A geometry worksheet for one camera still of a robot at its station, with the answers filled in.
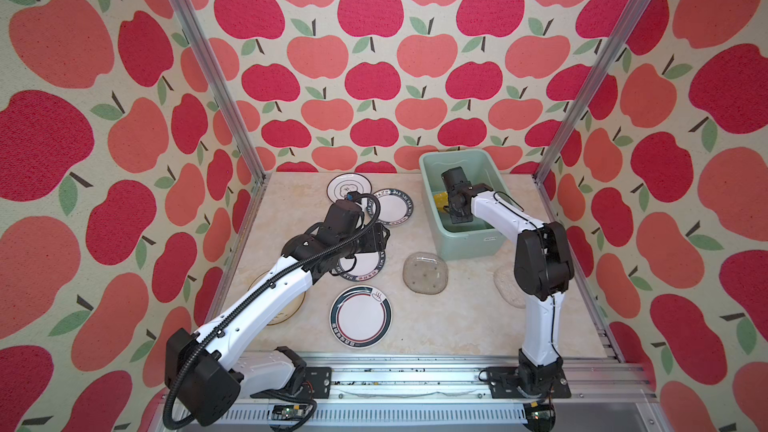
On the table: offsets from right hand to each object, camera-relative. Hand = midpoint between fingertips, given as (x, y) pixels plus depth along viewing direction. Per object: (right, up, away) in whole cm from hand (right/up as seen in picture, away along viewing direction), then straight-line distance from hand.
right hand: (457, 201), depth 100 cm
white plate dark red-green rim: (-32, -33, -16) cm, 49 cm away
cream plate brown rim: (-52, -32, -16) cm, 63 cm away
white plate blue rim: (-43, +6, +19) cm, 47 cm away
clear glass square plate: (-12, -23, -6) cm, 27 cm away
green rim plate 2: (-20, -2, +13) cm, 24 cm away
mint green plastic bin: (+1, -11, -16) cm, 19 cm away
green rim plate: (-30, -21, -4) cm, 37 cm away
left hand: (-25, -9, -24) cm, 36 cm away
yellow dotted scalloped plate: (-8, 0, -12) cm, 15 cm away
